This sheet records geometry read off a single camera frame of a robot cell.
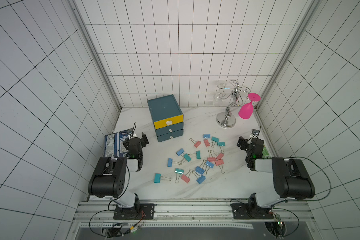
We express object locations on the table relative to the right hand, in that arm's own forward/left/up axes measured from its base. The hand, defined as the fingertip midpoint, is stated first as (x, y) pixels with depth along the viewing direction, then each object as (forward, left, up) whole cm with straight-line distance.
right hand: (243, 135), depth 94 cm
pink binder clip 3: (-12, +15, -6) cm, 20 cm away
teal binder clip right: (-3, +13, -8) cm, 15 cm away
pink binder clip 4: (-16, +16, -7) cm, 24 cm away
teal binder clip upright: (-12, +29, -6) cm, 32 cm away
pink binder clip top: (-4, +30, -6) cm, 31 cm away
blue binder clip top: (+2, +23, -6) cm, 24 cm away
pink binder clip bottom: (-27, +37, -6) cm, 46 cm away
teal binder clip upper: (0, +18, -6) cm, 19 cm away
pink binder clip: (-4, +24, -5) cm, 24 cm away
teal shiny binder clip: (-23, +41, -6) cm, 47 cm away
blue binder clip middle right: (-18, +22, -6) cm, 29 cm away
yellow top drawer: (-2, +48, +14) cm, 50 cm away
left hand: (-5, +70, +1) cm, 70 cm away
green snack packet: (-9, -13, -6) cm, 17 cm away
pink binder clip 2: (-14, +21, -7) cm, 26 cm away
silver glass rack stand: (+18, +9, -5) cm, 21 cm away
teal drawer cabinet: (+1, +49, +14) cm, 51 cm away
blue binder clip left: (-18, +46, -6) cm, 50 cm away
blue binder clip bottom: (-27, +28, -6) cm, 39 cm away
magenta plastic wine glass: (+13, -1, +10) cm, 17 cm away
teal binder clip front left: (-28, +52, -5) cm, 60 cm away
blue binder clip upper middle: (-11, +41, -6) cm, 43 cm away
